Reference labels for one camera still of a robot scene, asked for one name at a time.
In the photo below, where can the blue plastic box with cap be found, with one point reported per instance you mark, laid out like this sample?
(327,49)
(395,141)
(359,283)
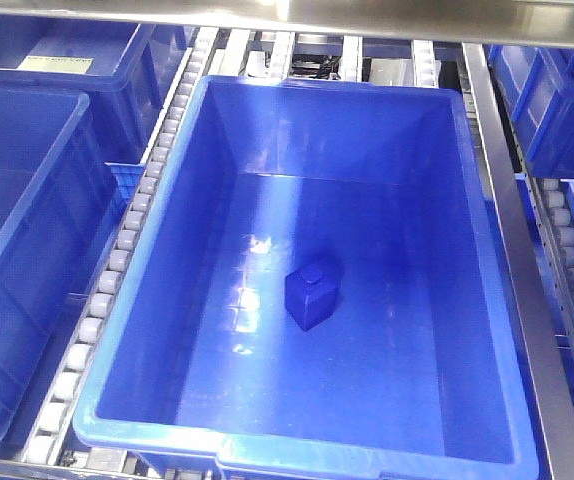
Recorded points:
(312,300)

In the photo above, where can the black electronic device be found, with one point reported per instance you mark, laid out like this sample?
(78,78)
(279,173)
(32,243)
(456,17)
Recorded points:
(317,65)

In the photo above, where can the grey metal box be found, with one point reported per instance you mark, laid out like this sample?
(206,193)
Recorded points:
(389,70)

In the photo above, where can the steel rack with roller tracks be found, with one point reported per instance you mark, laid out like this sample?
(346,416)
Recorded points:
(417,15)

